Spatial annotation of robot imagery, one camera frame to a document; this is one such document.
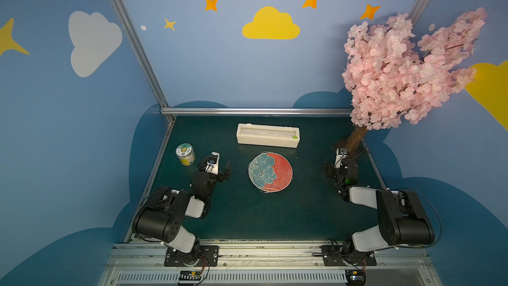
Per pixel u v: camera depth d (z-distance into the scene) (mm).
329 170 864
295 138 1042
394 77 668
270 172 982
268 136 1044
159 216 449
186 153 955
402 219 454
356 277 732
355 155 1038
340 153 834
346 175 731
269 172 984
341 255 744
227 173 839
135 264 739
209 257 752
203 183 686
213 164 756
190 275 728
